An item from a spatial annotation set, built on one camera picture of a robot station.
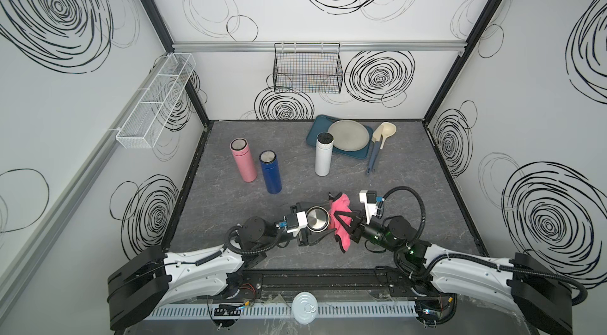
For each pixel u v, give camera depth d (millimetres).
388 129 1147
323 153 888
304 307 654
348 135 1142
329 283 753
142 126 722
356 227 651
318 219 579
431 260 563
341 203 708
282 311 642
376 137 1099
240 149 826
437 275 581
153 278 418
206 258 499
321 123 1191
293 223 510
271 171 848
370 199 655
